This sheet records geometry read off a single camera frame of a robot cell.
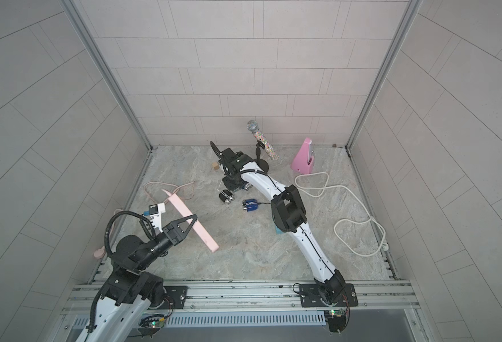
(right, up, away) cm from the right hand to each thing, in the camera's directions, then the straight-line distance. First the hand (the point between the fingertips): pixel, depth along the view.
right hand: (233, 184), depth 98 cm
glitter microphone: (+10, +25, -12) cm, 29 cm away
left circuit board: (-21, -41, -33) cm, 57 cm away
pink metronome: (+34, +11, +4) cm, 35 cm away
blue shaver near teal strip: (+8, -8, -7) cm, 14 cm away
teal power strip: (+19, -11, -35) cm, 41 cm away
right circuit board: (+38, -41, -30) cm, 63 cm away
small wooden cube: (-10, +8, +8) cm, 15 cm away
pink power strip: (-7, -10, -34) cm, 36 cm away
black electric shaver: (-2, -5, -5) cm, 7 cm away
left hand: (-7, -9, -31) cm, 33 cm away
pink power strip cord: (-50, -25, -16) cm, 58 cm away
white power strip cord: (+63, -23, -14) cm, 68 cm away
